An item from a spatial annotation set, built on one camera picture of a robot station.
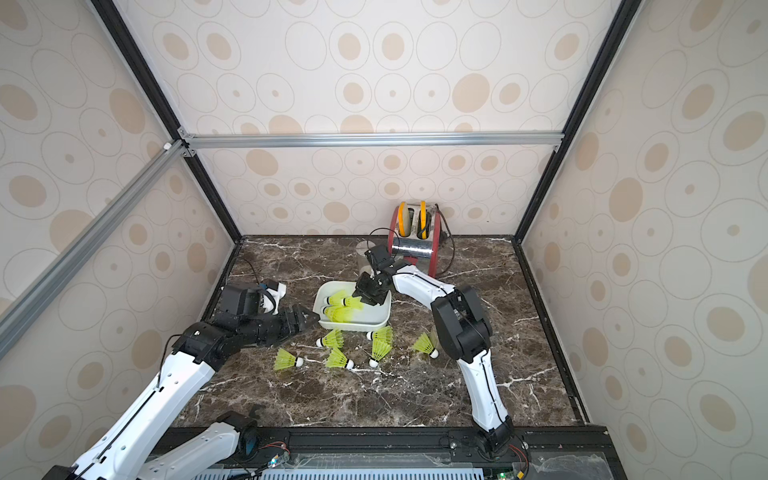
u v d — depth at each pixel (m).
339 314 0.95
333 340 0.88
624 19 0.69
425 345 0.87
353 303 0.96
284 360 0.84
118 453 0.39
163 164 0.82
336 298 0.99
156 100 0.81
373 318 0.91
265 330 0.61
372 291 0.85
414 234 0.97
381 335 0.89
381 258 0.80
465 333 0.56
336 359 0.85
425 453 0.73
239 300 0.55
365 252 0.82
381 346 0.86
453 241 1.06
